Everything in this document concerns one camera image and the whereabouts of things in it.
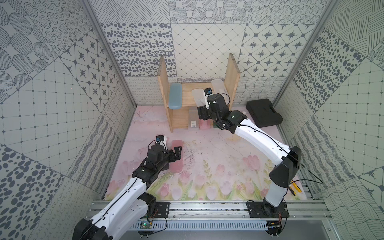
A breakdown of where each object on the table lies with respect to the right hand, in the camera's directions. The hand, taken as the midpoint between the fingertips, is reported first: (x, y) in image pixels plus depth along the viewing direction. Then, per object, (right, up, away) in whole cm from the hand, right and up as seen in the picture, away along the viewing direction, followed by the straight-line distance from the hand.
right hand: (206, 108), depth 79 cm
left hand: (-18, -21, +2) cm, 27 cm away
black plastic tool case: (+46, -2, +32) cm, 56 cm away
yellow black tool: (+49, -45, +2) cm, 67 cm away
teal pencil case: (-18, +8, +9) cm, 22 cm away
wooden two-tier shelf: (-13, +5, +7) cm, 15 cm away
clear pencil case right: (+8, +13, +11) cm, 19 cm away
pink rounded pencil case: (-17, -35, +10) cm, 40 cm away
